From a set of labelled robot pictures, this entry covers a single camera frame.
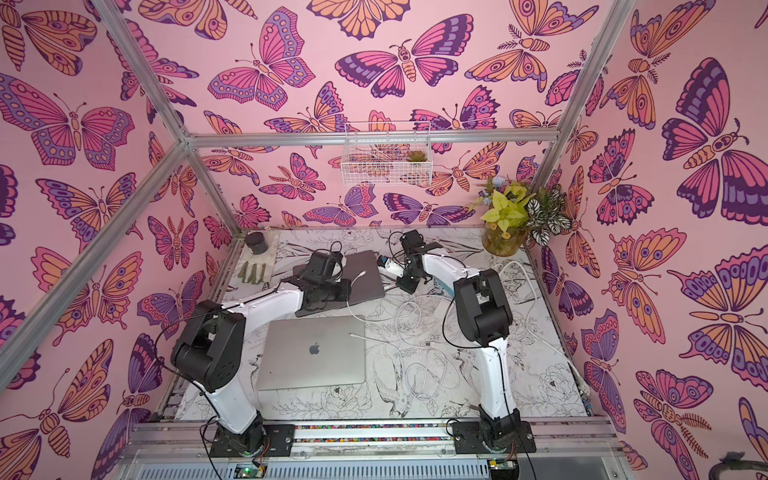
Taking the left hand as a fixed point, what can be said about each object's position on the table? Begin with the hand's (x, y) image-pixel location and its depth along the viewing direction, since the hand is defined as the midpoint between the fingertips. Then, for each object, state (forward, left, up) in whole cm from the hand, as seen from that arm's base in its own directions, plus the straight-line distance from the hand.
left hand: (355, 286), depth 95 cm
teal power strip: (-16, -24, +24) cm, 37 cm away
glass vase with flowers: (+14, -49, +18) cm, 54 cm away
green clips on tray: (+8, +38, -7) cm, 40 cm away
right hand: (+6, -17, -4) cm, 19 cm away
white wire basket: (+34, -12, +26) cm, 44 cm away
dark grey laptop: (+5, -2, 0) cm, 5 cm away
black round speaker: (+21, +39, -2) cm, 44 cm away
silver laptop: (-19, +12, -6) cm, 23 cm away
